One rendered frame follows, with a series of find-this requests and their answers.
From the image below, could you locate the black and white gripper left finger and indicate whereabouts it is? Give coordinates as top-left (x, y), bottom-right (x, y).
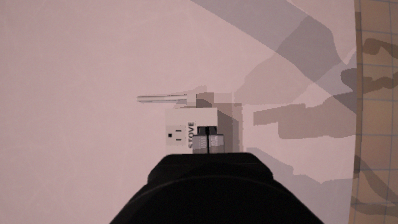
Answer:
top-left (192, 127), bottom-right (208, 154)

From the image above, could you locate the white power strip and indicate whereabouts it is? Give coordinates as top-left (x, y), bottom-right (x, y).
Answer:
top-left (136, 94), bottom-right (218, 155)

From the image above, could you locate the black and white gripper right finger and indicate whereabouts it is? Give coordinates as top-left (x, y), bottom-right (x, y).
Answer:
top-left (207, 127), bottom-right (224, 153)

